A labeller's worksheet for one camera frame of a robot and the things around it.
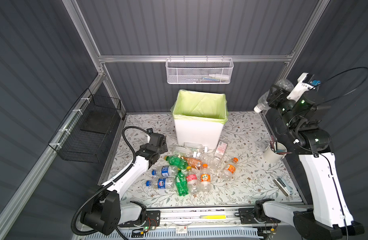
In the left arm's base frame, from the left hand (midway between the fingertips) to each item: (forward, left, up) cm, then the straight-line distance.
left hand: (155, 145), depth 86 cm
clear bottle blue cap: (-13, -7, -7) cm, 17 cm away
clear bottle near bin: (+3, -24, -8) cm, 26 cm away
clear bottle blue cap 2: (-20, -3, -7) cm, 21 cm away
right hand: (-4, -53, +40) cm, 67 cm away
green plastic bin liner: (+22, -34, +8) cm, 41 cm away
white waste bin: (+3, -26, +14) cm, 30 cm away
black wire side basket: (-3, +33, +14) cm, 36 cm away
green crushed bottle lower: (-20, -15, -10) cm, 27 cm away
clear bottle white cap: (-5, -33, -12) cm, 35 cm away
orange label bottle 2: (-14, -42, -8) cm, 45 cm away
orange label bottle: (-20, -27, -10) cm, 36 cm away
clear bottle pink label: (-19, -20, -10) cm, 29 cm away
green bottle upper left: (-5, -12, -12) cm, 18 cm away
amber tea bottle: (-9, -22, -8) cm, 25 cm away
